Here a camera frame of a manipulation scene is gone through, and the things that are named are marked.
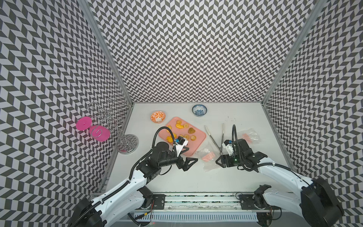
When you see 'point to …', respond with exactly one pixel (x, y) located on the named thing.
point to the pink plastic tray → (177, 127)
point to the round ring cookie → (185, 125)
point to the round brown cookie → (178, 121)
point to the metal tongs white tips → (220, 149)
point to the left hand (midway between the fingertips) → (192, 156)
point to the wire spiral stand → (111, 108)
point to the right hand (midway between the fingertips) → (221, 164)
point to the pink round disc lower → (99, 133)
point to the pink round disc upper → (83, 123)
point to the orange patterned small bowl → (158, 117)
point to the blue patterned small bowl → (199, 110)
